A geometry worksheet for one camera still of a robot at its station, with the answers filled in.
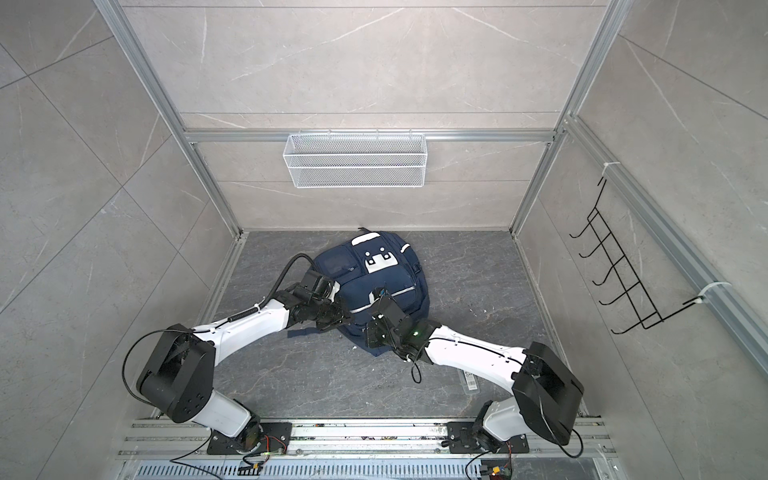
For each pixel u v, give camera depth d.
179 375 0.44
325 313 0.75
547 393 0.42
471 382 0.82
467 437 0.73
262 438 0.73
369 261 0.99
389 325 0.61
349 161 1.01
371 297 0.76
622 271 0.69
